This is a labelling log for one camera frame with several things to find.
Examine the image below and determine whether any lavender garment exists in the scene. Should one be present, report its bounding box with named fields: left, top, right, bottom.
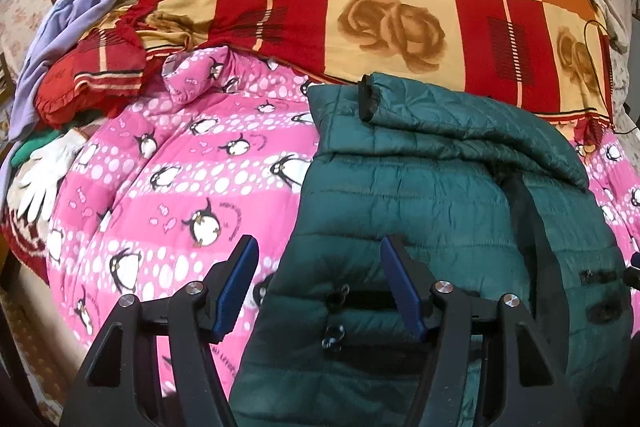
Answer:
left=7, top=0, right=149, bottom=144

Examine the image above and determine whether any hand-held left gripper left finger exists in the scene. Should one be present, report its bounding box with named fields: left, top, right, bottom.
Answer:
left=60, top=234, right=261, bottom=427

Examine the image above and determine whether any green cloth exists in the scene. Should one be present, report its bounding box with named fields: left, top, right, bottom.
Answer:
left=10, top=131, right=62, bottom=168

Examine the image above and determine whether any pink penguin print blanket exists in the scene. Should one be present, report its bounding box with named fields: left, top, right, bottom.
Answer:
left=45, top=46, right=640, bottom=410

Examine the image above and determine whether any red patterned cloth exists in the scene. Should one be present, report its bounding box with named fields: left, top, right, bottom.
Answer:
left=0, top=209, right=53, bottom=285

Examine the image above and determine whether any black cable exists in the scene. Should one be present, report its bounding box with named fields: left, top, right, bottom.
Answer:
left=582, top=19, right=640, bottom=136

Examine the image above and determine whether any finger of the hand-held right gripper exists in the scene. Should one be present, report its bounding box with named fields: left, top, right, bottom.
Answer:
left=622, top=251, right=640, bottom=291

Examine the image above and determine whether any green puffer jacket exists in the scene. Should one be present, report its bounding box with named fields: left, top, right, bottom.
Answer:
left=227, top=72, right=637, bottom=427

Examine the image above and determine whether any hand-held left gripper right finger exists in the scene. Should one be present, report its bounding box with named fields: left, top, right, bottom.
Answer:
left=380, top=234, right=583, bottom=427

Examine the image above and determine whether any white knit glove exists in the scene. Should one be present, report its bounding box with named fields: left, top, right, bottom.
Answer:
left=16, top=129, right=89, bottom=224

